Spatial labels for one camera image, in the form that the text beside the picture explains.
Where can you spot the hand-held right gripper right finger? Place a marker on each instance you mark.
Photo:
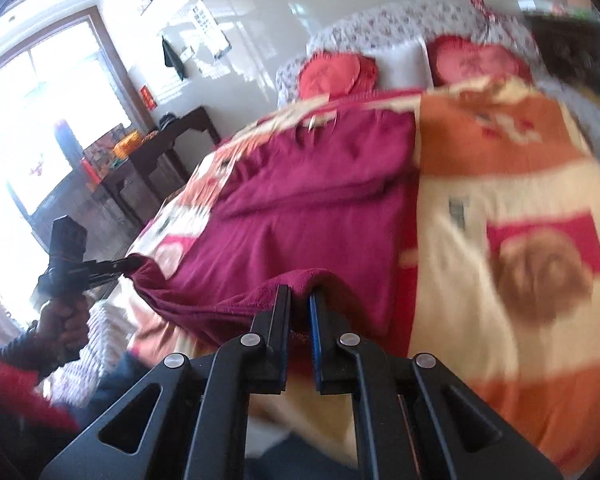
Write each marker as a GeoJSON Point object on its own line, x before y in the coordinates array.
{"type": "Point", "coordinates": [316, 340]}

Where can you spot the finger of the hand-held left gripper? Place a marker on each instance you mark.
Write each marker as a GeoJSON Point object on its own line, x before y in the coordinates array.
{"type": "Point", "coordinates": [110, 266]}

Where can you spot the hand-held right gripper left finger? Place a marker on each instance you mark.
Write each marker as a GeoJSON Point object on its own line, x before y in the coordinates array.
{"type": "Point", "coordinates": [280, 330]}

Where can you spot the maroon sweater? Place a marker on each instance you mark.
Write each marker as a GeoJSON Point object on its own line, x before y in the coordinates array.
{"type": "Point", "coordinates": [305, 200]}

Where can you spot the person's left forearm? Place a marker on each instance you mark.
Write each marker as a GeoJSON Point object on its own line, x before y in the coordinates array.
{"type": "Point", "coordinates": [15, 355]}

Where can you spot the person's left hand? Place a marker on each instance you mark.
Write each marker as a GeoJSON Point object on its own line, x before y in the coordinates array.
{"type": "Point", "coordinates": [65, 325]}

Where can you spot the red cylinder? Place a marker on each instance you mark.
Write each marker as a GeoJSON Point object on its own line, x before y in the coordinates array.
{"type": "Point", "coordinates": [90, 174]}

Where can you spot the white patterned cloth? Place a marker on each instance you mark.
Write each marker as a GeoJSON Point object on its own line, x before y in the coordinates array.
{"type": "Point", "coordinates": [100, 340]}

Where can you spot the window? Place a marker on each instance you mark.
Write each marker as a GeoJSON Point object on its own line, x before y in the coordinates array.
{"type": "Point", "coordinates": [55, 135]}

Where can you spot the dark wooden table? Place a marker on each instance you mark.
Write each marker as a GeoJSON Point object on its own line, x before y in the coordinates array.
{"type": "Point", "coordinates": [155, 160]}

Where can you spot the yellow basket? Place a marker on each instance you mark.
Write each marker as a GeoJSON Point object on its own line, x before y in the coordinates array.
{"type": "Point", "coordinates": [127, 143]}

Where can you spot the black hat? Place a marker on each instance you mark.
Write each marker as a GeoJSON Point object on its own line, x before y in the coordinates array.
{"type": "Point", "coordinates": [169, 121]}

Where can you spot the person's red clothing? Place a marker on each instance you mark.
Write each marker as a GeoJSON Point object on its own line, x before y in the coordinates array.
{"type": "Point", "coordinates": [20, 400]}

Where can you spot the dark hanging cloth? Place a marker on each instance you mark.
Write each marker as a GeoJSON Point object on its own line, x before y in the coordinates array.
{"type": "Point", "coordinates": [172, 57]}

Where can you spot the orange printed blanket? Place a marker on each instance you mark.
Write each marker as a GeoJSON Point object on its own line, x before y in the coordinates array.
{"type": "Point", "coordinates": [480, 185]}

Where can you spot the eye chart poster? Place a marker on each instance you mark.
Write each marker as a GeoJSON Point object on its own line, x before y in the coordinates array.
{"type": "Point", "coordinates": [211, 27]}

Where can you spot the red heart pillow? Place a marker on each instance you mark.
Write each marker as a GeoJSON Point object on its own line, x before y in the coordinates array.
{"type": "Point", "coordinates": [475, 62]}
{"type": "Point", "coordinates": [330, 75]}

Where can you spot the white pillow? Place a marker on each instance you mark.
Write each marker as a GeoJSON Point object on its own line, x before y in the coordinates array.
{"type": "Point", "coordinates": [405, 65]}

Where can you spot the floral quilt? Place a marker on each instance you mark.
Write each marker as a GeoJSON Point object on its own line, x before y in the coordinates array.
{"type": "Point", "coordinates": [390, 25]}

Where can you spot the carved dark wooden cabinet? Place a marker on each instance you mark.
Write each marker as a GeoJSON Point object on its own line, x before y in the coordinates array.
{"type": "Point", "coordinates": [575, 55]}

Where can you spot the red wall sticker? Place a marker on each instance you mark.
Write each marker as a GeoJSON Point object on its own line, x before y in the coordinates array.
{"type": "Point", "coordinates": [148, 97]}

